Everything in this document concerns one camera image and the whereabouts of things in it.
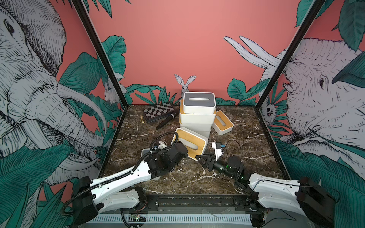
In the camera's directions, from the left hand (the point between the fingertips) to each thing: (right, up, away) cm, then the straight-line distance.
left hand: (185, 142), depth 75 cm
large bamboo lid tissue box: (+6, +13, +7) cm, 16 cm away
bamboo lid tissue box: (+5, -1, -3) cm, 6 cm away
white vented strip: (-9, -38, -5) cm, 39 cm away
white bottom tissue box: (+14, +3, +20) cm, 24 cm away
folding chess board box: (-22, +18, +36) cm, 46 cm away
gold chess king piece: (-34, +10, +34) cm, 49 cm away
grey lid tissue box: (+8, +22, +1) cm, 23 cm away
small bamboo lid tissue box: (+28, +8, +29) cm, 41 cm away
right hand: (+6, -7, -3) cm, 10 cm away
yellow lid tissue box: (+8, +7, +13) cm, 17 cm away
